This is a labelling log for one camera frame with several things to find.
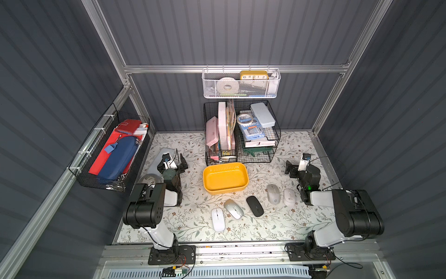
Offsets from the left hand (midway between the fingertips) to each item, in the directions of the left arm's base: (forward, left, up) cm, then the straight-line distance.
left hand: (173, 156), depth 89 cm
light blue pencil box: (+24, -49, +8) cm, 55 cm away
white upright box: (+12, -26, +11) cm, 30 cm away
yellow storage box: (-4, -26, -16) cm, 31 cm away
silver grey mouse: (-23, -31, -13) cm, 41 cm away
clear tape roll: (+23, -38, +8) cm, 46 cm away
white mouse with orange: (-28, -23, -13) cm, 39 cm away
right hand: (-2, -67, -6) cm, 67 cm away
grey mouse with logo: (-16, -52, -12) cm, 56 cm away
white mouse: (-18, -60, -12) cm, 63 cm away
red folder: (+5, +19, +16) cm, 25 cm away
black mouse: (-22, -42, -12) cm, 49 cm away
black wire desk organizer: (+6, -45, -4) cm, 45 cm away
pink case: (+20, -19, -2) cm, 28 cm away
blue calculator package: (+11, -41, +8) cm, 43 cm away
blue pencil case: (-12, +15, +17) cm, 26 cm away
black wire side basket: (-9, +25, +20) cm, 33 cm away
